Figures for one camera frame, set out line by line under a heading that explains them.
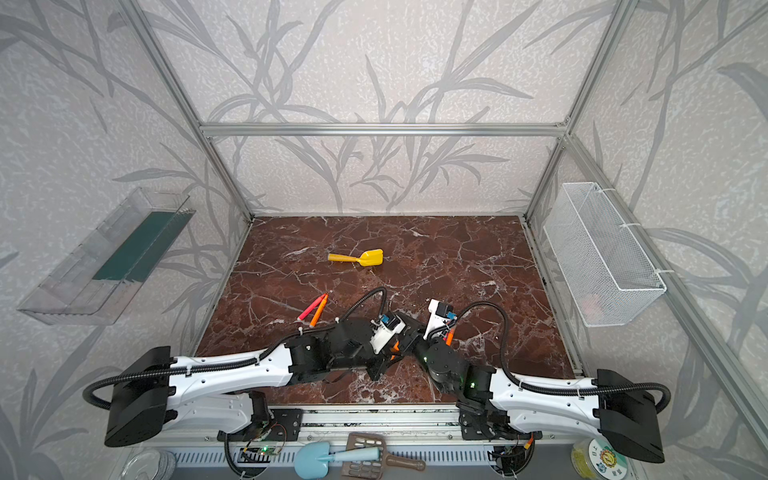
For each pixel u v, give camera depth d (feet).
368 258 3.53
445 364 1.77
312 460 2.25
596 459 2.06
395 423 2.48
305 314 3.07
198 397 1.46
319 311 3.07
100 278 2.08
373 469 2.23
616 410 1.41
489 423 2.15
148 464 2.13
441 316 2.12
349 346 1.84
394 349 2.27
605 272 2.02
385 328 2.11
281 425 2.37
